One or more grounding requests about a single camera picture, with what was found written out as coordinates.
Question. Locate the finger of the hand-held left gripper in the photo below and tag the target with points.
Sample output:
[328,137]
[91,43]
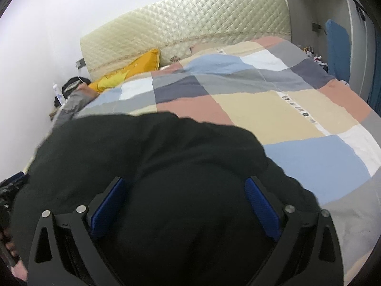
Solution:
[20,177]

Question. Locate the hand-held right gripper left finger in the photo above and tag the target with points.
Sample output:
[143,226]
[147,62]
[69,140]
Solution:
[108,208]

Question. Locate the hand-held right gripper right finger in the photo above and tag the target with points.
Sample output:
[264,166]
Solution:
[263,208]

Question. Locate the black puffer jacket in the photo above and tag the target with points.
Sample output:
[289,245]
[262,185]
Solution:
[178,169]

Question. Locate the person's left hand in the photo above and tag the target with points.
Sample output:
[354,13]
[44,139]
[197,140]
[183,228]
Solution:
[12,247]

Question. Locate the wooden nightstand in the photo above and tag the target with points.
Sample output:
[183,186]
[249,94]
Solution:
[55,113]

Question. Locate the white spray bottle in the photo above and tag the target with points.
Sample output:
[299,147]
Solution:
[58,95]

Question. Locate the checked pastel duvet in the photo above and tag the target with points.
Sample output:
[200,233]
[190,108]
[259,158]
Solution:
[268,110]

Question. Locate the black bag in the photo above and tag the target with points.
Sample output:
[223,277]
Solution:
[71,85]

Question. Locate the yellow pillow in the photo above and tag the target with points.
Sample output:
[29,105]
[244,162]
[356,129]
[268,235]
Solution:
[128,71]

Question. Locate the blue curtain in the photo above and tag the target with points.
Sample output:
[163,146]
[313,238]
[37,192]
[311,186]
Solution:
[375,95]

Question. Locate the group of small bottles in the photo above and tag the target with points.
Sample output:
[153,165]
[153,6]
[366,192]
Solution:
[312,52]

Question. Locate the pink pillow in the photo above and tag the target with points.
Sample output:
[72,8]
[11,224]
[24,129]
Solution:
[202,47]

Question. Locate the cream quilted headboard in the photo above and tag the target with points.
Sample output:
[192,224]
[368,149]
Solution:
[193,20]

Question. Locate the grey wall socket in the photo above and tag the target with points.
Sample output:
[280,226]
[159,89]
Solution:
[79,63]
[315,26]

